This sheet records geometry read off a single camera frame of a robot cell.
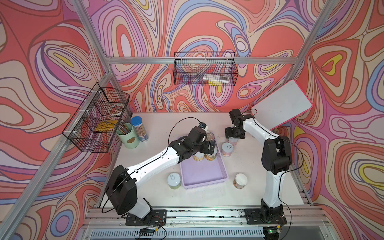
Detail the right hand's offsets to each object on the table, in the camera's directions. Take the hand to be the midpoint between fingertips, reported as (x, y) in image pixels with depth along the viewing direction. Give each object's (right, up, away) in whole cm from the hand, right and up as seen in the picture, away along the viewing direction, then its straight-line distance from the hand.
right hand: (233, 139), depth 97 cm
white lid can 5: (-37, -21, -17) cm, 46 cm away
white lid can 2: (-23, -10, -6) cm, 26 cm away
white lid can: (-15, -11, -6) cm, 19 cm away
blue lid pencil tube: (-60, +11, -8) cm, 62 cm away
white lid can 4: (-1, -21, -18) cm, 28 cm away
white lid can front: (-5, -6, -4) cm, 8 cm away
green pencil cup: (-66, +3, -8) cm, 67 cm away
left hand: (-17, -1, -18) cm, 25 cm away
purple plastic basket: (-25, -21, -8) cm, 33 cm away
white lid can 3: (-1, -1, -2) cm, 3 cm away
